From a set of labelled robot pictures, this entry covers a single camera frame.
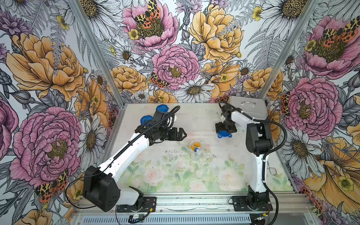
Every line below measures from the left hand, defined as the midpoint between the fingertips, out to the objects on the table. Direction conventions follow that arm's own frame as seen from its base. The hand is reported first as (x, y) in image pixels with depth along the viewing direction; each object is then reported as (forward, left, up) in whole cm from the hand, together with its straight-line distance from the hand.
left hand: (178, 139), depth 79 cm
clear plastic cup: (-4, -10, -9) cm, 14 cm away
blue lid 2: (+14, -32, -17) cm, 39 cm away
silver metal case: (+27, -53, -3) cm, 59 cm away
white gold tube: (0, -11, -8) cm, 13 cm away
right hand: (+15, -32, -17) cm, 39 cm away
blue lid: (+29, +12, -5) cm, 31 cm away
